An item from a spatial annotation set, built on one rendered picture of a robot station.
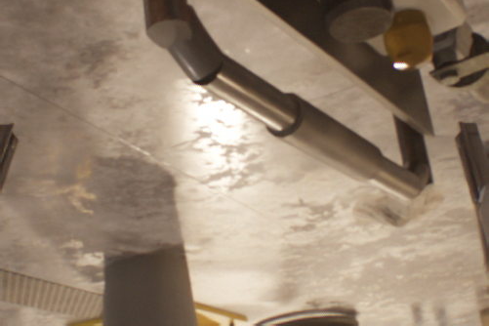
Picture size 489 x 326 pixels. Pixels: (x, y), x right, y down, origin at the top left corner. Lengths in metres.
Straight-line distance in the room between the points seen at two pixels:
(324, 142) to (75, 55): 1.01
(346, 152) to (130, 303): 2.16
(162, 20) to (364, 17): 0.15
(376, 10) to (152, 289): 2.24
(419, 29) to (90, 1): 0.84
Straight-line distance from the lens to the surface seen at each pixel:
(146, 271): 2.71
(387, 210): 2.50
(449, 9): 0.63
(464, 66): 0.69
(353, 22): 0.52
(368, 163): 0.59
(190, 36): 0.43
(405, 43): 0.60
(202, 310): 3.55
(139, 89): 1.63
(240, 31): 1.46
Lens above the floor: 0.78
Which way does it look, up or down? 24 degrees down
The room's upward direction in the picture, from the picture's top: 173 degrees clockwise
